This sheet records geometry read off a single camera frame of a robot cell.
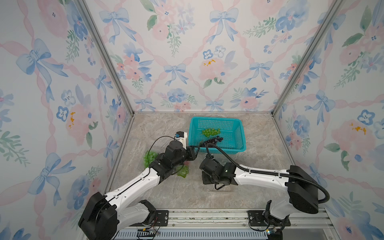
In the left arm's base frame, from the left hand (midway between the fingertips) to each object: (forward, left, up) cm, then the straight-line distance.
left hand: (199, 147), depth 78 cm
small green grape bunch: (+22, -8, -16) cm, 28 cm away
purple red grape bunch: (+14, -11, -15) cm, 23 cm away
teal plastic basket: (+25, -25, -18) cm, 39 cm away
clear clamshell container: (-2, +5, -16) cm, 17 cm away
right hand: (-9, +1, -15) cm, 17 cm away
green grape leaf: (-8, +8, -14) cm, 18 cm away
